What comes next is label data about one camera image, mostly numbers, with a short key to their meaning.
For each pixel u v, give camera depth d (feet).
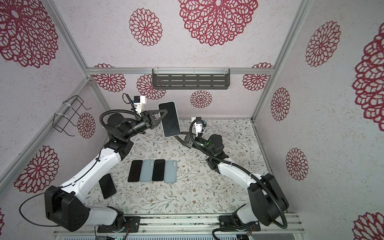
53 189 1.32
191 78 3.09
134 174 2.94
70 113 2.61
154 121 1.95
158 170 3.07
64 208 1.29
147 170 3.02
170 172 3.03
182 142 2.12
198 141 2.04
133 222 2.48
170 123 2.04
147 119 1.87
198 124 2.18
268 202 1.38
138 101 1.98
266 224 1.43
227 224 2.38
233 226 2.38
